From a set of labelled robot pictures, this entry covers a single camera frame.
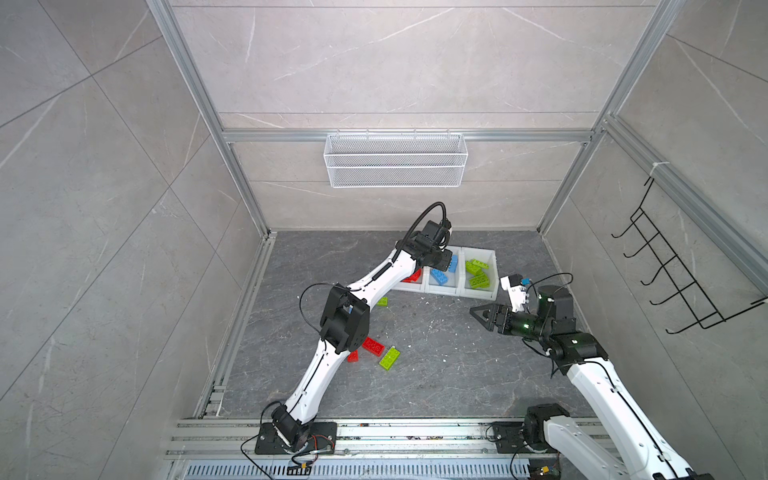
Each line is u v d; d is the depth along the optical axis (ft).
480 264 3.43
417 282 3.29
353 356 2.81
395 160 3.30
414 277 3.34
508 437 2.39
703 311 1.90
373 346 2.89
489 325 2.21
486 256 3.42
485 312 2.37
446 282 3.41
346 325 1.94
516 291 2.27
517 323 2.15
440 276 3.41
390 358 2.81
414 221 2.35
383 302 3.22
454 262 3.33
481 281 3.31
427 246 2.44
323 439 2.39
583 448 1.76
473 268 3.42
